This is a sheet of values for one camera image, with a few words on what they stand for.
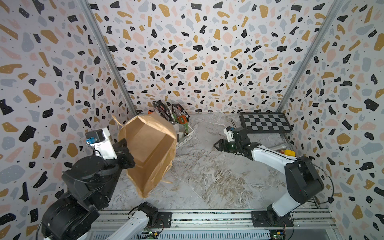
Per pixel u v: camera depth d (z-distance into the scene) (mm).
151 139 780
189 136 1023
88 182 295
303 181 456
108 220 750
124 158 420
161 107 947
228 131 833
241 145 711
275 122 1132
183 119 990
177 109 1010
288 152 923
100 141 385
